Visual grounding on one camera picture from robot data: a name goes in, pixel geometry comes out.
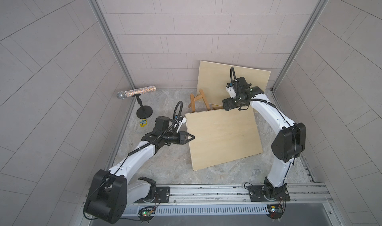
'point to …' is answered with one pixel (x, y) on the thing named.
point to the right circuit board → (275, 211)
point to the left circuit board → (145, 215)
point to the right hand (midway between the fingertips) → (229, 103)
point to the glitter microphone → (123, 95)
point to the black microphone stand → (143, 112)
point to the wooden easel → (193, 98)
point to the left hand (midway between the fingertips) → (194, 138)
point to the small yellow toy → (143, 122)
